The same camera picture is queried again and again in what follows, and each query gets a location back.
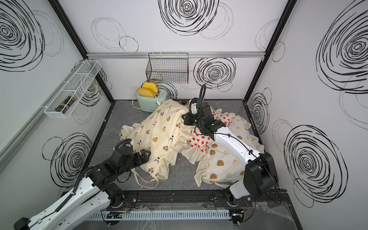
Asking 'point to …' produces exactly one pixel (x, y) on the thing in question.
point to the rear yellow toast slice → (151, 86)
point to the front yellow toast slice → (145, 92)
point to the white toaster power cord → (158, 102)
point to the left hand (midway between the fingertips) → (145, 155)
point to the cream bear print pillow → (221, 166)
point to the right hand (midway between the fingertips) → (182, 116)
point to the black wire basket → (168, 68)
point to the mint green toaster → (149, 104)
